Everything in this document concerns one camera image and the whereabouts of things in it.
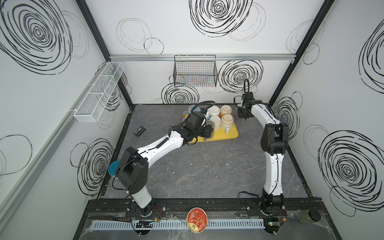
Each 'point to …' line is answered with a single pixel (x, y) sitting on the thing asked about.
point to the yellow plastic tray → (219, 135)
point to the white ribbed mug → (214, 110)
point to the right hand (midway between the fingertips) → (241, 113)
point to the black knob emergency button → (314, 215)
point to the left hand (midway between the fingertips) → (211, 128)
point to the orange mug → (225, 109)
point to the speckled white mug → (227, 122)
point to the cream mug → (217, 120)
